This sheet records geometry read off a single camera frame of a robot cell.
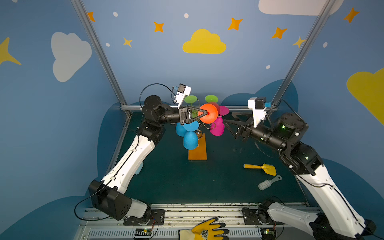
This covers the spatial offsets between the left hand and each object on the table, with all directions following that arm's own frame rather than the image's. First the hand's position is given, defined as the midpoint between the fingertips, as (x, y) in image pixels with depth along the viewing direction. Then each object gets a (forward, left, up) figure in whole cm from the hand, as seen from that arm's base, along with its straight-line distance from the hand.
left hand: (205, 111), depth 55 cm
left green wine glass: (+26, +6, -16) cm, 31 cm away
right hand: (-2, -10, 0) cm, 10 cm away
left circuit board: (-34, +29, -51) cm, 68 cm away
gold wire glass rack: (+6, 0, -15) cm, 16 cm away
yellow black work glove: (-33, -2, -45) cm, 56 cm away
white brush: (-11, -38, -47) cm, 61 cm away
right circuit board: (-33, -34, -51) cm, 70 cm away
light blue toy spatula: (-3, +37, -47) cm, 60 cm away
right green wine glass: (+26, -6, -15) cm, 31 cm away
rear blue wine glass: (+11, +12, -25) cm, 30 cm away
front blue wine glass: (+4, +6, -22) cm, 23 cm away
